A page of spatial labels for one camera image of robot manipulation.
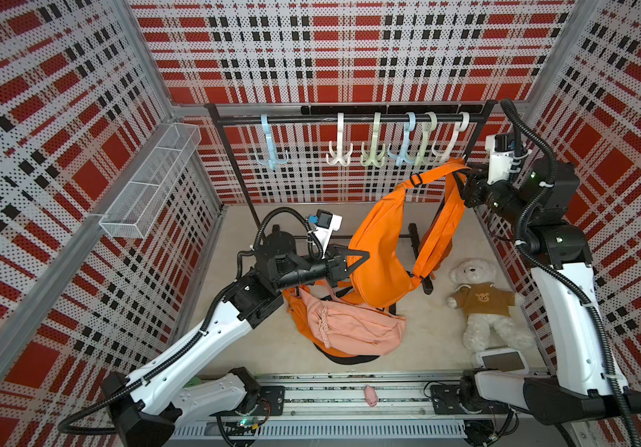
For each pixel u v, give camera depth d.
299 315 0.84
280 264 0.47
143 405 0.38
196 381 0.57
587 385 0.36
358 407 0.74
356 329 0.79
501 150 0.48
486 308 0.84
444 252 0.70
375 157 0.69
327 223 0.52
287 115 0.91
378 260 0.59
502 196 0.50
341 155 0.68
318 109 0.88
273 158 0.68
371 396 0.74
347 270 0.55
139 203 0.92
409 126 0.61
